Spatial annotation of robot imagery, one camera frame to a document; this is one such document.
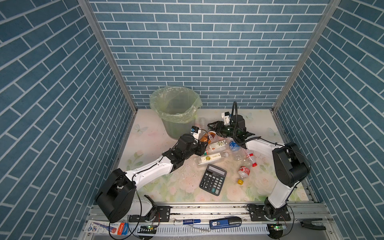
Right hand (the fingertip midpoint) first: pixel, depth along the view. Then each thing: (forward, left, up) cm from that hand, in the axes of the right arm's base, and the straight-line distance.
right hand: (207, 125), depth 87 cm
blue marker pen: (-47, +7, -17) cm, 50 cm away
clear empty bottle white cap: (+16, +5, -17) cm, 24 cm away
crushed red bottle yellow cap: (-21, -22, -14) cm, 33 cm away
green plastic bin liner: (+18, +22, -1) cm, 29 cm away
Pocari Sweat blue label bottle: (-4, -20, -19) cm, 28 cm away
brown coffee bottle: (-9, -1, +1) cm, 9 cm away
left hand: (-11, +1, -3) cm, 11 cm away
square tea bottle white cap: (-10, -12, -15) cm, 22 cm away
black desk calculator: (-26, -5, -16) cm, 31 cm away
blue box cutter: (-46, -11, -14) cm, 49 cm away
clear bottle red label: (-10, -26, -16) cm, 33 cm away
